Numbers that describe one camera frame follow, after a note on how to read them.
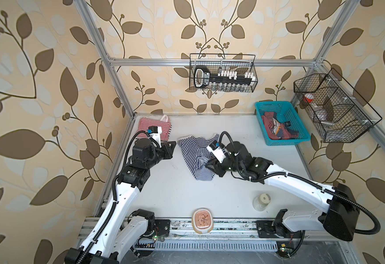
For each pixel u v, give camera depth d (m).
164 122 1.12
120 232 0.54
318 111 0.70
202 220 0.74
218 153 0.67
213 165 0.69
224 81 0.84
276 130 1.06
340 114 0.72
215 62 0.89
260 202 0.73
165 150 0.63
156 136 0.65
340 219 0.40
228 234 0.74
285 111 1.16
